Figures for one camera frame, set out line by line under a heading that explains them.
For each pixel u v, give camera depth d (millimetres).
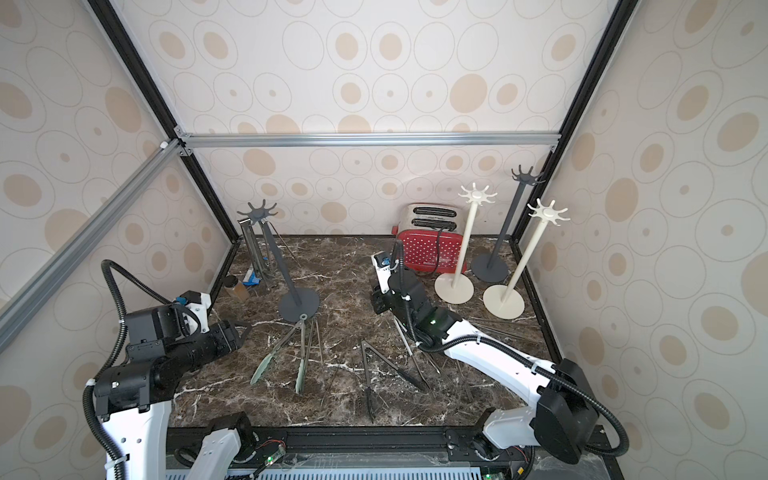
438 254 989
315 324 941
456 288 1013
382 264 637
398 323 942
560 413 398
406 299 540
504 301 1003
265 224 744
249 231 705
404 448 754
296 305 996
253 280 1058
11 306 514
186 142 904
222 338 565
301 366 847
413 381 838
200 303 592
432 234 973
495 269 1091
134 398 402
